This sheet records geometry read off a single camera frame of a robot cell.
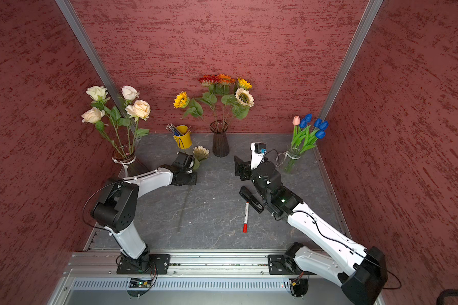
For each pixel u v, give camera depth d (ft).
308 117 2.88
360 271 1.25
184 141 3.69
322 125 2.69
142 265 2.15
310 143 2.89
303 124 2.86
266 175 1.67
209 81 2.64
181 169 2.53
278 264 2.43
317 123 2.80
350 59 2.80
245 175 2.10
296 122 2.83
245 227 2.73
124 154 2.88
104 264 2.48
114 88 3.24
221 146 3.45
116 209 1.58
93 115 2.43
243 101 2.54
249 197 2.92
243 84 2.87
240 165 2.04
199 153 3.39
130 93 2.53
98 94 2.55
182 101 2.56
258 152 1.93
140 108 2.24
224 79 2.80
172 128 3.36
